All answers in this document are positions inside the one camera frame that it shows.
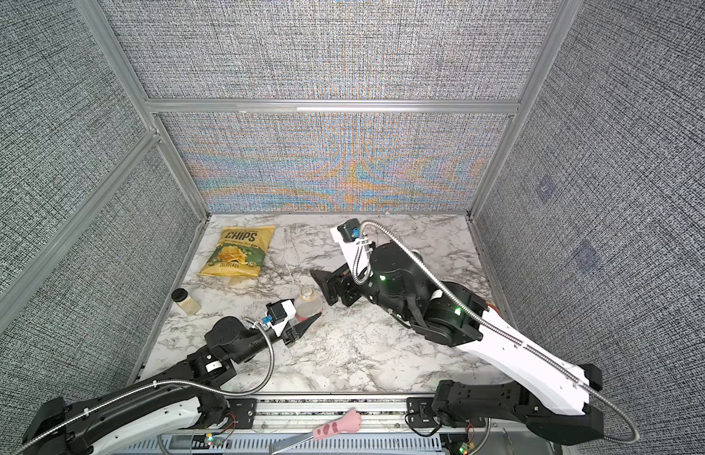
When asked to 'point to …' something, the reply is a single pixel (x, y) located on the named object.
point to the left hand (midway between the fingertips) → (315, 298)
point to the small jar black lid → (186, 301)
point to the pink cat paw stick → (350, 422)
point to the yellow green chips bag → (241, 251)
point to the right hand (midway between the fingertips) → (329, 257)
